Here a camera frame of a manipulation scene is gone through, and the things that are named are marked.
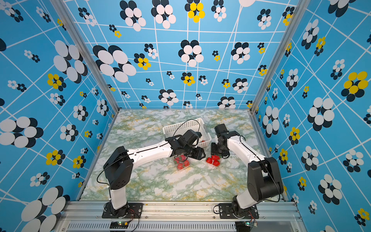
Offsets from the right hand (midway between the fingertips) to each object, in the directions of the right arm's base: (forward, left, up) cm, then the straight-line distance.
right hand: (217, 152), depth 88 cm
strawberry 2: (-4, +5, -3) cm, 7 cm away
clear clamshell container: (-4, -2, -4) cm, 6 cm away
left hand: (-4, +8, +5) cm, 10 cm away
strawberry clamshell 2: (-3, +1, -1) cm, 4 cm away
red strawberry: (-2, +25, -5) cm, 25 cm away
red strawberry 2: (-8, +23, -3) cm, 24 cm away
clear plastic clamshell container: (-5, +22, -4) cm, 23 cm away
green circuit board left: (-37, +52, -8) cm, 64 cm away
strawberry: (-6, +19, -3) cm, 20 cm away
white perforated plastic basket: (+25, +12, -4) cm, 28 cm away
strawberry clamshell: (-5, +1, -4) cm, 7 cm away
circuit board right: (-37, -10, -7) cm, 38 cm away
